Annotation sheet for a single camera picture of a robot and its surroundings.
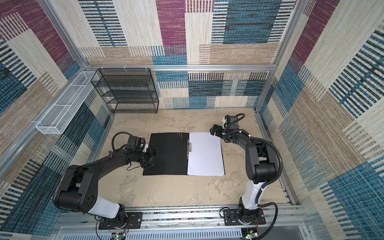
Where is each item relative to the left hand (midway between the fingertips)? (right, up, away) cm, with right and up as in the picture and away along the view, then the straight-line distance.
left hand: (160, 155), depth 89 cm
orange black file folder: (+6, -3, +4) cm, 8 cm away
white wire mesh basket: (-45, +20, -18) cm, 53 cm away
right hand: (+34, +13, +9) cm, 37 cm away
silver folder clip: (+17, +3, +10) cm, 20 cm away
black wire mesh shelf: (-28, +43, +22) cm, 56 cm away
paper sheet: (+27, -2, +5) cm, 28 cm away
